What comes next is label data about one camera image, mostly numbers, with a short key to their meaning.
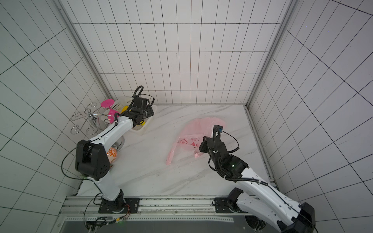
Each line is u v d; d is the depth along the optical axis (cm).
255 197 59
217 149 51
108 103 82
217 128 62
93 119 75
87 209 70
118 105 110
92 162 46
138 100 70
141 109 71
